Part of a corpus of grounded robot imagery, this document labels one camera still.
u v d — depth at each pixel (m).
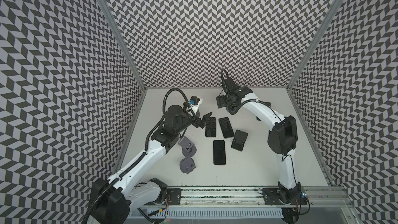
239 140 0.87
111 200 0.37
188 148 0.83
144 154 0.47
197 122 0.65
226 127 1.16
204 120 0.65
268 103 1.00
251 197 0.75
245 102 0.60
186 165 0.80
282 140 0.53
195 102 0.61
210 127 1.02
